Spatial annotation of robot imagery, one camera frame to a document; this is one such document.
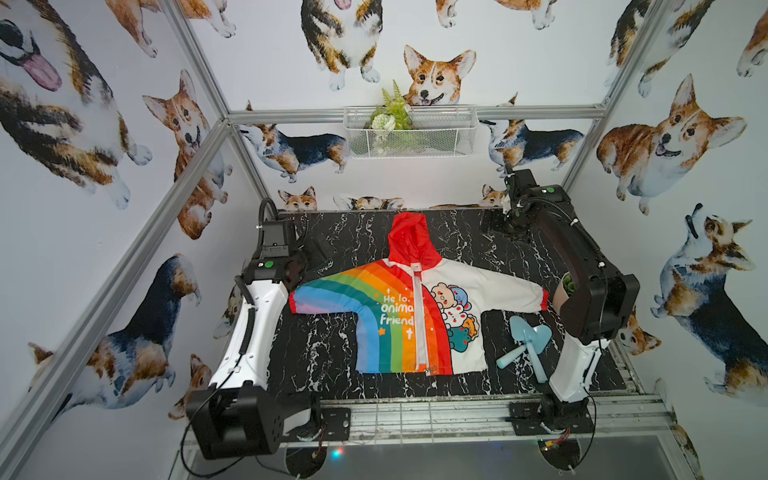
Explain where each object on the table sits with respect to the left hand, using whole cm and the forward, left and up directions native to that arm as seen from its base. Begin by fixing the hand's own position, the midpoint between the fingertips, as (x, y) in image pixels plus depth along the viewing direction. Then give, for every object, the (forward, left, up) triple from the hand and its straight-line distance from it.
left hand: (323, 245), depth 80 cm
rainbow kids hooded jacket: (-10, -27, -23) cm, 37 cm away
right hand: (+6, -47, -2) cm, 47 cm away
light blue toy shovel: (-19, -59, -22) cm, 66 cm away
